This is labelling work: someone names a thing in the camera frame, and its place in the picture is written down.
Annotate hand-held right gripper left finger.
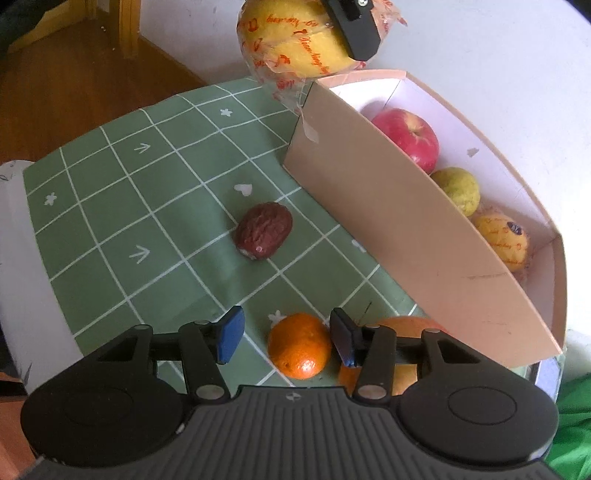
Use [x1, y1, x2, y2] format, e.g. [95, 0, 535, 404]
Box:
[92, 305, 245, 404]

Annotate green checked tablecloth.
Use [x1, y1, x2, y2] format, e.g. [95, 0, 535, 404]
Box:
[22, 76, 416, 388]

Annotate small yellow pear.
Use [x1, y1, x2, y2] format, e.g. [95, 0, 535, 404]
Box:
[236, 0, 409, 118]

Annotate deep red apple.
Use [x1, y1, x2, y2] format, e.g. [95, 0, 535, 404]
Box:
[370, 108, 440, 175]

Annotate green pear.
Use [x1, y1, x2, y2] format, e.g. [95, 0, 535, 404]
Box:
[429, 167, 481, 217]

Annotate orange tangerine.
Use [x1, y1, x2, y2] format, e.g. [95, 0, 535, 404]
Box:
[268, 313, 333, 380]

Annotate brown cardboard box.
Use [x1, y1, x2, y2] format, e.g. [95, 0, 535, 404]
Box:
[283, 69, 568, 368]

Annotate large striped red-yellow apple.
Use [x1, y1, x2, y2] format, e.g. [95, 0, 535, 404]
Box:
[338, 316, 451, 393]

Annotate dark red jujube date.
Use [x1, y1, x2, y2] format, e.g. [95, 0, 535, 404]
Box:
[234, 202, 293, 261]

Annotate large yellow pear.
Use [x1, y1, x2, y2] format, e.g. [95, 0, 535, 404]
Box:
[472, 210, 532, 282]

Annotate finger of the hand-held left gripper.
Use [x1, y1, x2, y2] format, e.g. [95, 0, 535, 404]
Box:
[323, 0, 384, 61]

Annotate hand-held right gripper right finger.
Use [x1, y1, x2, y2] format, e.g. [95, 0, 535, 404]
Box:
[330, 308, 490, 400]

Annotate yellow wooden furniture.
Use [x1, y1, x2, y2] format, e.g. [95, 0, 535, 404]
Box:
[9, 0, 139, 58]

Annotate bright green cloth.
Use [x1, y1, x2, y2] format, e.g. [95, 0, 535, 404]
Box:
[547, 373, 591, 480]

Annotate white floral cloth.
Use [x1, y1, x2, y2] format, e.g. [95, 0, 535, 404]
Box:
[0, 159, 84, 384]

